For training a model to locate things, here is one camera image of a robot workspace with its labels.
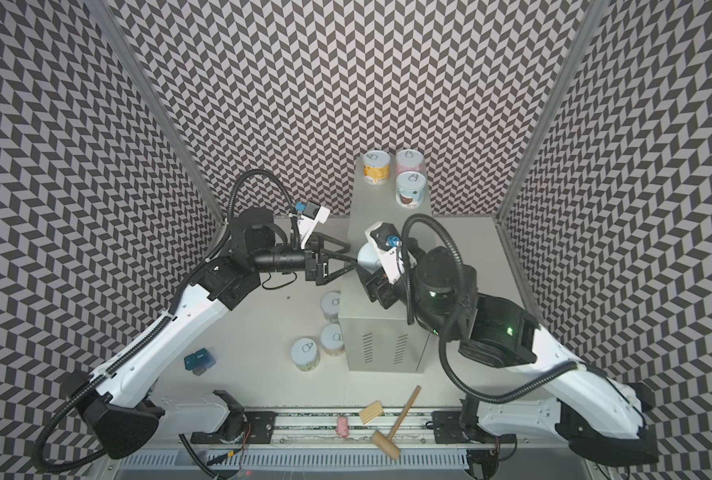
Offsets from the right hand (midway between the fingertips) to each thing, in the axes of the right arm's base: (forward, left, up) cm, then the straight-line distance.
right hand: (373, 261), depth 54 cm
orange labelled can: (0, +12, -37) cm, 39 cm away
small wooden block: (-17, +2, -42) cm, 46 cm away
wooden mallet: (-24, -2, -41) cm, 48 cm away
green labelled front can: (-4, +20, -37) cm, 42 cm away
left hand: (+3, +4, -4) cm, 7 cm away
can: (+11, +14, -37) cm, 41 cm away
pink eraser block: (-20, +9, -42) cm, 47 cm away
